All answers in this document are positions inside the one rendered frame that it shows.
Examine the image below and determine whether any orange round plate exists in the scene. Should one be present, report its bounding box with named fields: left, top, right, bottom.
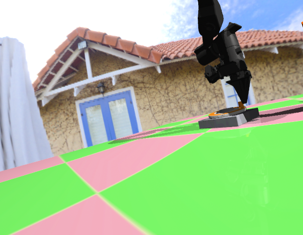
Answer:
left=209, top=101, right=247, bottom=118

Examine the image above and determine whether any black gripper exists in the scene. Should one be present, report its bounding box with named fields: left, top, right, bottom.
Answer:
left=217, top=45, right=252, bottom=104

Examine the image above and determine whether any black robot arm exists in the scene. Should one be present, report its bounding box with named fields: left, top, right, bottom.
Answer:
left=194, top=0, right=242, bottom=84

